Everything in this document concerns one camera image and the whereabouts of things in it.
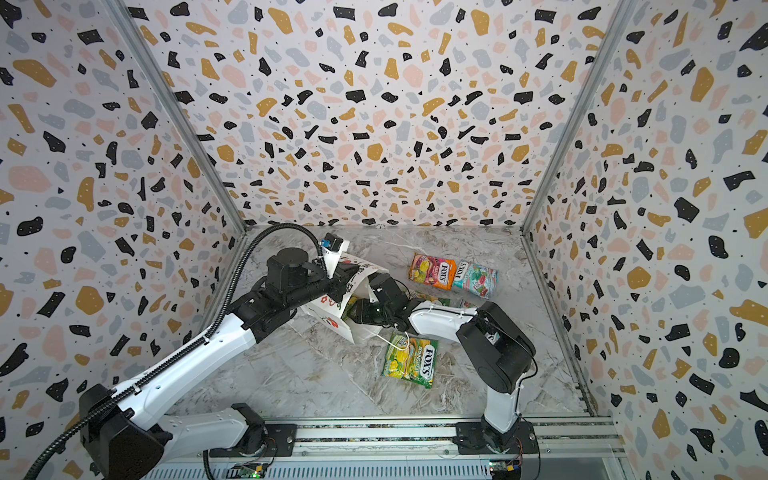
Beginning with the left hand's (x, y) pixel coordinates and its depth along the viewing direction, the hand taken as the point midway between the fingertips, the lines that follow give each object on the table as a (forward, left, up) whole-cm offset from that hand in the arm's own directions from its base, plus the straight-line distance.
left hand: (357, 262), depth 71 cm
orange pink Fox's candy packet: (+19, -23, -30) cm, 42 cm away
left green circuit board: (-38, +26, -31) cm, 56 cm away
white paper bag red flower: (-5, +9, -13) cm, 17 cm away
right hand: (-1, +5, -21) cm, 21 cm away
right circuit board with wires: (-39, -35, -32) cm, 61 cm away
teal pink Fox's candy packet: (+14, -36, -29) cm, 49 cm away
